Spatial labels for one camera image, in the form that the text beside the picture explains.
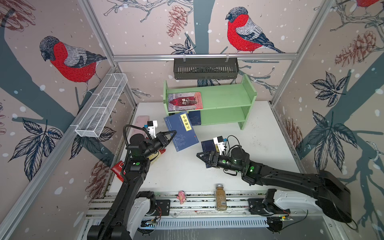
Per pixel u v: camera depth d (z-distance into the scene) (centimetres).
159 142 66
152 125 68
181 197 75
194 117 94
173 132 71
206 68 104
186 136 73
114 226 40
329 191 41
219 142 68
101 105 79
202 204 76
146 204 60
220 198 73
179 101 83
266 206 65
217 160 62
